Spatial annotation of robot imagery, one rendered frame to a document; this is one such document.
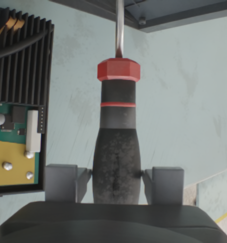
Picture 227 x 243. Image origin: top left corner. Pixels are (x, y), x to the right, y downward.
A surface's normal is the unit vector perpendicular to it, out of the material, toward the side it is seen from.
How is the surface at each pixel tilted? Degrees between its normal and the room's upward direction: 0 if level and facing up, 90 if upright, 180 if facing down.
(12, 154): 0
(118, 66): 46
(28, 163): 0
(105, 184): 69
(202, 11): 90
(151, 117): 0
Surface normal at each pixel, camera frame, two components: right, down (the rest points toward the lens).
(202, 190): 0.70, 0.01
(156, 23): -0.71, -0.02
